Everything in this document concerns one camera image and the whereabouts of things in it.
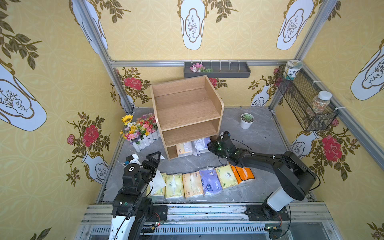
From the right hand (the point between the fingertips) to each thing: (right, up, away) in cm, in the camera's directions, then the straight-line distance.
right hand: (211, 142), depth 92 cm
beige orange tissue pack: (-12, -20, -13) cm, 27 cm away
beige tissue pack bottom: (-19, -4, -2) cm, 19 cm away
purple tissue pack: (-2, -20, -14) cm, 24 cm away
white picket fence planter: (-44, -1, +2) cm, 44 cm away
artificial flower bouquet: (-46, +8, -5) cm, 47 cm away
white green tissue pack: (-30, -20, -15) cm, 39 cm away
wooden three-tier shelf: (-15, +18, -16) cm, 28 cm away
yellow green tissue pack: (+7, -17, -11) cm, 22 cm away
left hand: (-30, -4, -18) cm, 36 cm away
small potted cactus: (+25, +14, +11) cm, 31 cm away
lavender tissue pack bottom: (-7, -2, -3) cm, 8 cm away
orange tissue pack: (+15, -15, -13) cm, 25 cm away
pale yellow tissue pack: (-21, -21, -14) cm, 33 cm away
